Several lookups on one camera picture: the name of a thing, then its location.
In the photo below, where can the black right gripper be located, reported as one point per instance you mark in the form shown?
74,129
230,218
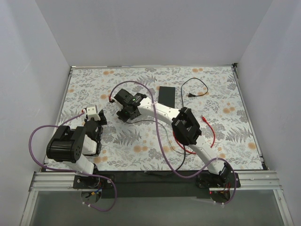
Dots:
120,113

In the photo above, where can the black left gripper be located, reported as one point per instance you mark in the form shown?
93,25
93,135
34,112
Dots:
101,118

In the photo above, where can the black rectangular box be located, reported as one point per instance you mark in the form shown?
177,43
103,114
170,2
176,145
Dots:
167,96

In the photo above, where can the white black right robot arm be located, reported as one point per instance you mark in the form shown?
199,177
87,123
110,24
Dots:
186,130

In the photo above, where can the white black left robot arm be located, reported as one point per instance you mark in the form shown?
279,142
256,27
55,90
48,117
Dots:
73,146

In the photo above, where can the floral patterned table mat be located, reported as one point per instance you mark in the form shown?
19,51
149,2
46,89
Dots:
210,92

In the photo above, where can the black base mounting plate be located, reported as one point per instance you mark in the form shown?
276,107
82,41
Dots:
142,184

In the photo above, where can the aluminium frame rail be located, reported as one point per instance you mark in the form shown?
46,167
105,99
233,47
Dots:
63,181

